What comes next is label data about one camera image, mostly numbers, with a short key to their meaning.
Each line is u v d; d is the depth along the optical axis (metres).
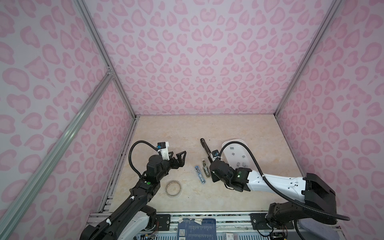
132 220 0.57
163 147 0.69
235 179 0.58
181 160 0.72
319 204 0.40
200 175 0.88
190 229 0.70
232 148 1.00
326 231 0.68
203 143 1.01
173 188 0.85
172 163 0.70
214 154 0.72
